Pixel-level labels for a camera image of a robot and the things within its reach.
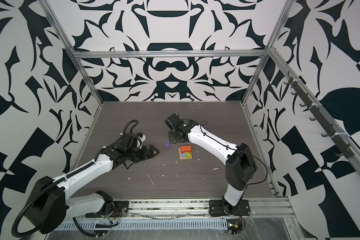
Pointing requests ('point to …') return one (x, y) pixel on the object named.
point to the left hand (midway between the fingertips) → (155, 151)
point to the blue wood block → (183, 155)
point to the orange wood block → (185, 149)
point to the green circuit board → (233, 226)
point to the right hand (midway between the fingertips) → (175, 137)
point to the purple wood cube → (167, 144)
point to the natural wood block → (180, 157)
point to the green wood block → (188, 155)
